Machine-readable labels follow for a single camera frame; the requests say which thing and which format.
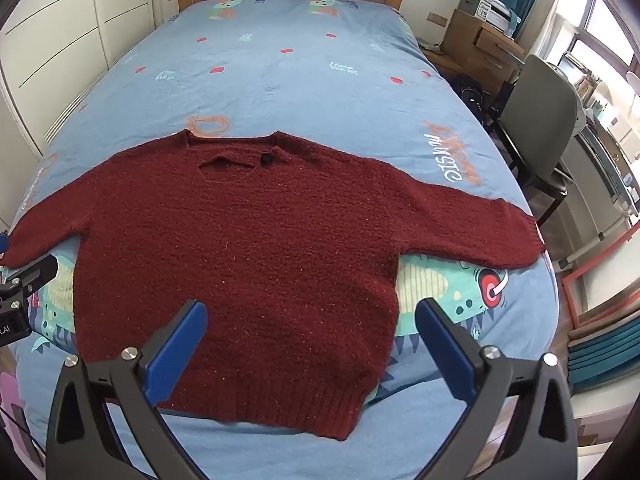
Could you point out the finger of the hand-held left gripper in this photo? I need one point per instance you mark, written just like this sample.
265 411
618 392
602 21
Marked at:
35 272
3 242

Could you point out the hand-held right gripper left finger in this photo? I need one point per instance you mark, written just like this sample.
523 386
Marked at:
176 344

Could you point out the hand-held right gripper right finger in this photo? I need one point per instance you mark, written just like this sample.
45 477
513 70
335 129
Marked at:
447 345

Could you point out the dark red knitted sweater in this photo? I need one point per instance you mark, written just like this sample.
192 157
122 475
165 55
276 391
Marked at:
250 260

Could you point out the teal striped cushion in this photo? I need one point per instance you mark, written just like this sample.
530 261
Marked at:
605 355

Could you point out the white wardrobe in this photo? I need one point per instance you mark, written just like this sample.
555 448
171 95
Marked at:
75 35

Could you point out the black bag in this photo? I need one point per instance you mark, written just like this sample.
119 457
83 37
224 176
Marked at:
470 96

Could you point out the grey chair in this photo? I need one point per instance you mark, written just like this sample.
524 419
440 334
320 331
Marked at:
540 110

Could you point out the blue printed bed sheet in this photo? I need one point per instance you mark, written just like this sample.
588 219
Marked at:
300 70

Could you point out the wooden drawer cabinet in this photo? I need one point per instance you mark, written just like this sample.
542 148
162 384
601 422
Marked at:
470 42

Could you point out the white printer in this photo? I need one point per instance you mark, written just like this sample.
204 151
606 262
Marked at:
492 12

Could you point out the window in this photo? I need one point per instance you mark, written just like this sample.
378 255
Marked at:
605 30

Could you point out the wooden frame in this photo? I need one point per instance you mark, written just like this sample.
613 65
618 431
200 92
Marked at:
575 300

